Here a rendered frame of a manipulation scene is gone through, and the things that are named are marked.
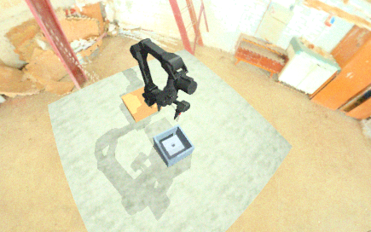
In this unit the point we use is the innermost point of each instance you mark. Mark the white square plate with hole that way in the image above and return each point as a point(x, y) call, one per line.
point(172, 146)

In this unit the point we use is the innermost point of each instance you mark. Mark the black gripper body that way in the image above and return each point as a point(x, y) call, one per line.
point(182, 106)

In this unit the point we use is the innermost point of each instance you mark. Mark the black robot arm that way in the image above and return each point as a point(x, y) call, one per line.
point(170, 62)

